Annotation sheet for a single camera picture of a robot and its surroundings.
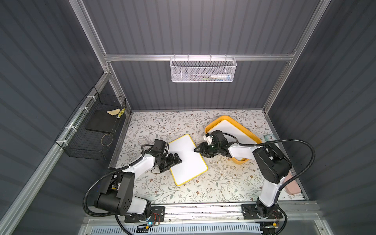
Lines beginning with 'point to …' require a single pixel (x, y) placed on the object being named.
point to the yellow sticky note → (115, 111)
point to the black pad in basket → (103, 121)
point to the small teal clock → (269, 137)
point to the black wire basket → (77, 141)
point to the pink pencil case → (293, 188)
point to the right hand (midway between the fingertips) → (196, 151)
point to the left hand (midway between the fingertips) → (178, 165)
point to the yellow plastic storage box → (227, 118)
